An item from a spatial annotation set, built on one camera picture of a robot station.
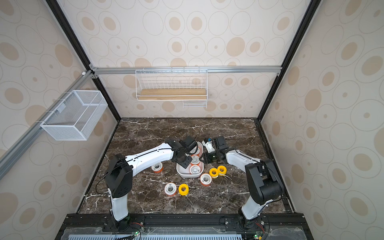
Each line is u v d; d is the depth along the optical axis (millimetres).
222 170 906
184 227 731
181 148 625
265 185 461
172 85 998
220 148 730
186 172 899
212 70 910
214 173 897
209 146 842
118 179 473
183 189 844
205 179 875
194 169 915
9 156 510
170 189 847
